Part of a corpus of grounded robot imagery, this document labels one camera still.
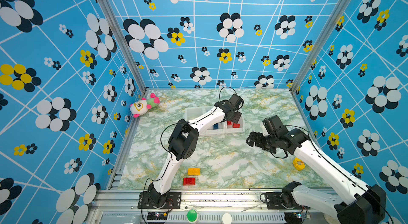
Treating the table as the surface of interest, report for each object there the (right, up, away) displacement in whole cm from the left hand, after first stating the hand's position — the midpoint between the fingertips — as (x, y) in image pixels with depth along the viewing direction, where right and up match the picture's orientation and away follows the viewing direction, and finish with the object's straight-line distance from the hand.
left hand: (235, 114), depth 95 cm
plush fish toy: (-62, +4, +6) cm, 62 cm away
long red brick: (-3, -5, +4) cm, 7 cm away
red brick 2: (-26, -31, -18) cm, 45 cm away
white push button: (-9, -40, -32) cm, 52 cm away
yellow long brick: (-24, -28, -15) cm, 40 cm away
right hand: (+6, -13, -17) cm, 22 cm away
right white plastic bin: (-2, -8, +4) cm, 9 cm away
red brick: (+1, -7, +3) cm, 8 cm away
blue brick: (-12, -7, +2) cm, 14 cm away
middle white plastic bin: (-9, -8, +2) cm, 12 cm away
